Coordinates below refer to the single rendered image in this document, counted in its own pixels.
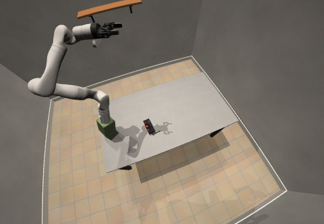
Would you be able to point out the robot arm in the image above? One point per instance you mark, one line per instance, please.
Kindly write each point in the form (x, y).
(46, 85)

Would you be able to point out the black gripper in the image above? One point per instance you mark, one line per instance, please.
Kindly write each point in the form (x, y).
(104, 31)

